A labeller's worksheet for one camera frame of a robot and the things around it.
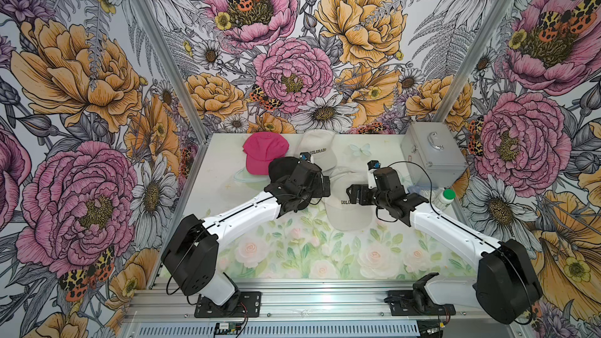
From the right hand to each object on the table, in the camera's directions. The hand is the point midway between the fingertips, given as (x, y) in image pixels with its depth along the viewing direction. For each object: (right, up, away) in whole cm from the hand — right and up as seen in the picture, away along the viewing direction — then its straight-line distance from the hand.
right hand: (357, 194), depth 87 cm
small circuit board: (-42, -37, -15) cm, 58 cm away
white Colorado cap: (-5, -8, +7) cm, 12 cm away
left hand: (-15, +3, -2) cm, 16 cm away
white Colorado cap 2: (-13, +20, +26) cm, 35 cm away
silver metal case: (+33, +18, +11) cm, 39 cm away
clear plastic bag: (+31, 0, +13) cm, 33 cm away
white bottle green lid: (+33, -2, +3) cm, 34 cm away
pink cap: (-40, +18, +22) cm, 48 cm away
